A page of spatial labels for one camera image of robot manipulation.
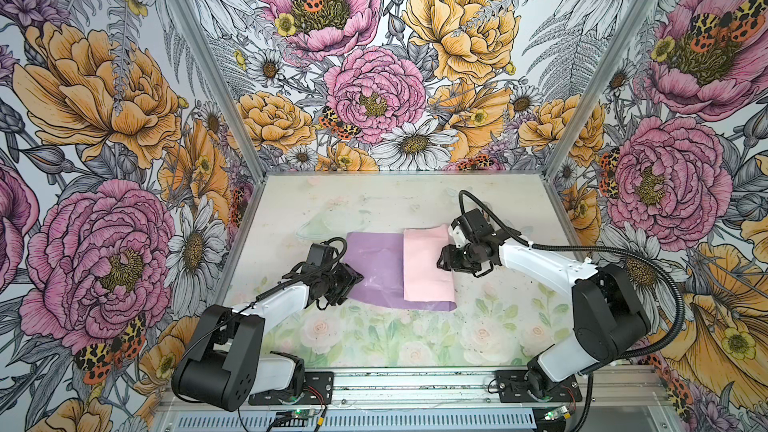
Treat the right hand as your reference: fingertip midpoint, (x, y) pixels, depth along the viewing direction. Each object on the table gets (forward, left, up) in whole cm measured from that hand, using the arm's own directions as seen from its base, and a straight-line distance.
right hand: (447, 273), depth 87 cm
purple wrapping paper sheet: (+10, +20, -7) cm, 23 cm away
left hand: (-2, +25, -4) cm, 25 cm away
